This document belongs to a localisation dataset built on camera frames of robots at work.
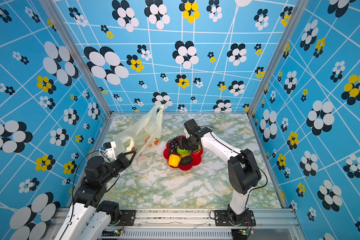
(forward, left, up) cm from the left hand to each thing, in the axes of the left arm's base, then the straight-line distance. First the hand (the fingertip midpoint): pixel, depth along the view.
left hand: (136, 152), depth 71 cm
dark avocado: (+5, -24, -19) cm, 31 cm away
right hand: (+12, -22, -14) cm, 29 cm away
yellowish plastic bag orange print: (+22, +3, -15) cm, 27 cm away
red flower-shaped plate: (+9, -30, -22) cm, 38 cm away
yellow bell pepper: (+3, -17, -15) cm, 23 cm away
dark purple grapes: (+15, -16, -16) cm, 27 cm away
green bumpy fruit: (+8, -22, -13) cm, 27 cm away
